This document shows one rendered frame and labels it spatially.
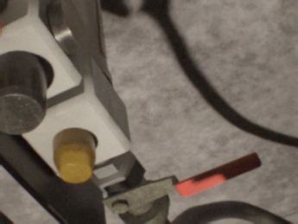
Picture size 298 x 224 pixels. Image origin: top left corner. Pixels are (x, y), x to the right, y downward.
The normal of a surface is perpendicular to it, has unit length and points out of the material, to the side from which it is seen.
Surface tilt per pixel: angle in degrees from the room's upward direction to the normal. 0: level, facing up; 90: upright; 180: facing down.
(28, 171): 90
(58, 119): 0
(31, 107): 0
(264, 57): 0
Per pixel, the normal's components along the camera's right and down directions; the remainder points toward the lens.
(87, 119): 0.12, 0.70
